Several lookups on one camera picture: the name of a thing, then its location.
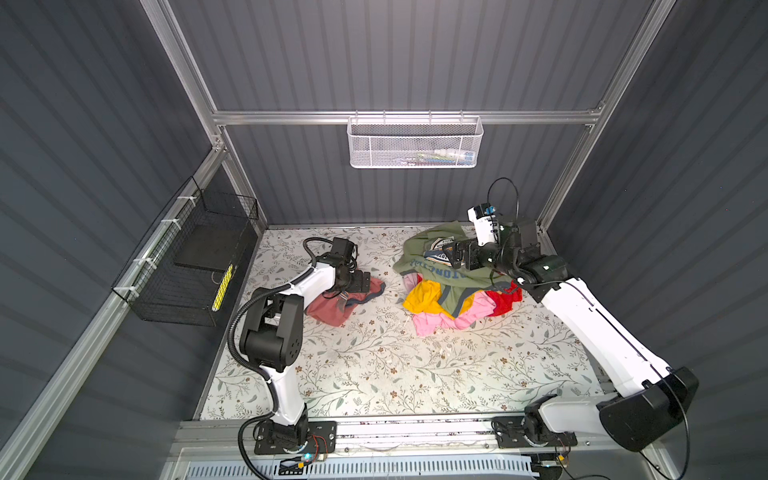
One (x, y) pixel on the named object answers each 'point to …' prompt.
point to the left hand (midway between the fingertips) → (353, 283)
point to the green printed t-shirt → (424, 259)
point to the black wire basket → (188, 268)
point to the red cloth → (504, 301)
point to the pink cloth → (428, 323)
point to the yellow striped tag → (223, 288)
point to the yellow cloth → (423, 297)
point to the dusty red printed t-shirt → (332, 306)
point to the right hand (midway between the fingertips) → (462, 245)
